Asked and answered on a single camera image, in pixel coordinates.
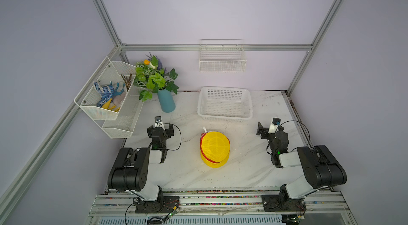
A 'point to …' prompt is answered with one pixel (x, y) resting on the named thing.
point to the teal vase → (167, 101)
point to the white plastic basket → (224, 104)
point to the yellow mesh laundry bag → (214, 149)
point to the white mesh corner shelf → (118, 124)
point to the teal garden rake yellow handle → (115, 93)
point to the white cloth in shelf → (118, 99)
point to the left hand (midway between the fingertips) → (162, 124)
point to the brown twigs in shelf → (127, 81)
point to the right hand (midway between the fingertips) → (267, 124)
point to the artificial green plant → (150, 74)
